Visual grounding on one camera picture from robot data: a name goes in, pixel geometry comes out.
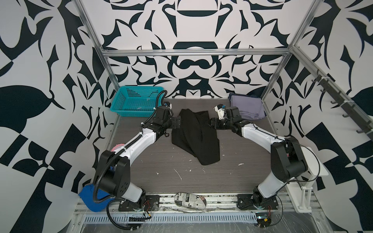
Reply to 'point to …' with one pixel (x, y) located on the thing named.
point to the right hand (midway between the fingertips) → (210, 121)
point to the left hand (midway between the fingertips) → (175, 116)
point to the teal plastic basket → (136, 101)
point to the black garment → (196, 136)
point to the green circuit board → (263, 220)
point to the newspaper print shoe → (190, 200)
